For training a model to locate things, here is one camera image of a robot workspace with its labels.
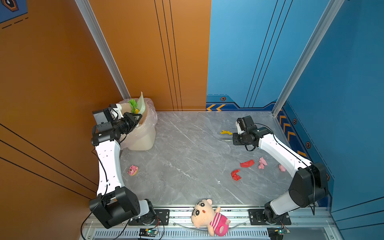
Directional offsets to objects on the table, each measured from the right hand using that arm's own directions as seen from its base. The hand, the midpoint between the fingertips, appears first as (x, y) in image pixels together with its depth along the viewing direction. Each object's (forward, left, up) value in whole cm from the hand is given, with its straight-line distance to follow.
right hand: (233, 139), depth 87 cm
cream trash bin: (0, +53, +3) cm, 53 cm away
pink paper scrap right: (-9, -18, -12) cm, 24 cm away
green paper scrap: (+10, +56, +20) cm, 60 cm away
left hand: (+2, +49, +20) cm, 53 cm away
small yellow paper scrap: (+16, +1, -13) cm, 21 cm away
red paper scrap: (-9, -9, -14) cm, 19 cm away
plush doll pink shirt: (-38, +19, -5) cm, 42 cm away
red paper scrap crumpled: (-17, 0, -13) cm, 21 cm away
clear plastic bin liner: (0, +54, +3) cm, 54 cm away
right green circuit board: (-44, -16, -16) cm, 49 cm away
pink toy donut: (-14, +59, -10) cm, 62 cm away
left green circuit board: (-43, +45, -15) cm, 64 cm away
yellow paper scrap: (+5, +53, +19) cm, 56 cm away
